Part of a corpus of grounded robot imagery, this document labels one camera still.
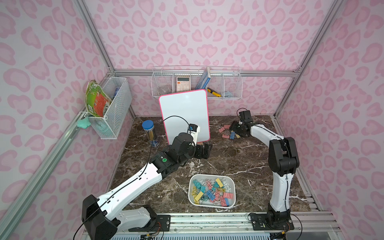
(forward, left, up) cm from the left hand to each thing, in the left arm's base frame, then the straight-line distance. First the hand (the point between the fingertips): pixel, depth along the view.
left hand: (204, 140), depth 72 cm
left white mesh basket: (+6, +46, +3) cm, 46 cm away
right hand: (+25, -21, -20) cm, 38 cm away
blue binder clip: (-20, -12, -26) cm, 35 cm away
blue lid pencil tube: (+18, +33, -9) cm, 39 cm away
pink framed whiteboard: (+25, +14, -3) cm, 28 cm away
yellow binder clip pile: (-19, +2, -22) cm, 29 cm away
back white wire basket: (+48, -13, 0) cm, 50 cm away
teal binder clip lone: (-12, +3, -24) cm, 27 cm away
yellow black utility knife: (+39, -8, -2) cm, 40 cm away
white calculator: (+40, +12, +4) cm, 42 cm away
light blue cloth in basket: (+39, -18, -3) cm, 43 cm away
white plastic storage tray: (-15, -5, -25) cm, 30 cm away
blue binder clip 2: (-19, -4, -22) cm, 29 cm away
